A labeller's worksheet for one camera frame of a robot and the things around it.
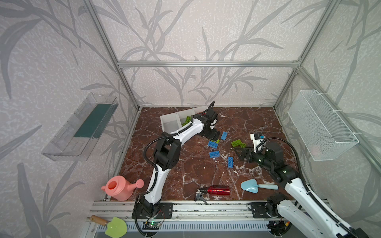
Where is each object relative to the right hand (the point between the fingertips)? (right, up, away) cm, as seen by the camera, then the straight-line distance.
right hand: (240, 144), depth 79 cm
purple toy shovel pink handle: (+16, -23, -24) cm, 37 cm away
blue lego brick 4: (-3, -13, +10) cm, 17 cm away
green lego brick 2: (+7, -4, +18) cm, 19 cm away
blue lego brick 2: (-13, -3, +18) cm, 22 cm away
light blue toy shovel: (+7, -23, +2) cm, 25 cm away
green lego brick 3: (-10, -2, +20) cm, 22 cm away
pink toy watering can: (-61, -20, -8) cm, 65 cm away
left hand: (-13, +5, +16) cm, 22 cm away
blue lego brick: (-5, +2, +24) cm, 25 cm away
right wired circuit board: (+17, -40, -8) cm, 44 cm away
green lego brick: (+2, -2, +18) cm, 18 cm away
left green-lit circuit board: (-45, -38, -8) cm, 60 cm away
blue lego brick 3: (-12, -9, +15) cm, 22 cm away
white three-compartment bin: (-43, +12, +29) cm, 53 cm away
